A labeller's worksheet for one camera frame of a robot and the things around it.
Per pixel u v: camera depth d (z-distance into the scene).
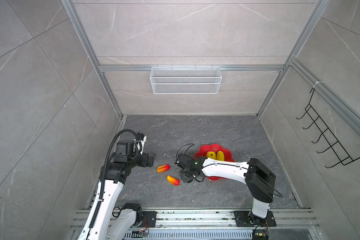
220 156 0.93
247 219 0.73
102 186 0.44
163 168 0.88
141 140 0.62
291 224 0.73
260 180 0.48
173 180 0.84
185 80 1.01
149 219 0.73
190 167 0.64
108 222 0.42
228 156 0.93
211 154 0.90
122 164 0.48
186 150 1.00
